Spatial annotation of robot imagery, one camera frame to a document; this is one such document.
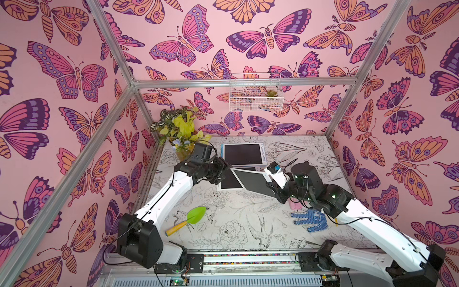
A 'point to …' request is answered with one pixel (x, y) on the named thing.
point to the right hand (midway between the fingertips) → (269, 180)
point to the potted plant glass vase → (177, 125)
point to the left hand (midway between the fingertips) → (233, 167)
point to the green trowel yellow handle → (194, 216)
